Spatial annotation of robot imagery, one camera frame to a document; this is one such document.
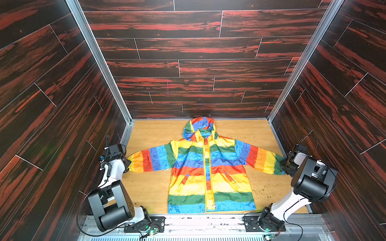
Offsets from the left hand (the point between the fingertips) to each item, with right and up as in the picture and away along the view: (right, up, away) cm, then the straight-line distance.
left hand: (121, 167), depth 87 cm
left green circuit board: (+24, -27, -17) cm, 39 cm away
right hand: (+103, -3, +5) cm, 103 cm away
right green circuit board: (+79, -29, -17) cm, 86 cm away
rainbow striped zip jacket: (+51, -4, +5) cm, 52 cm away
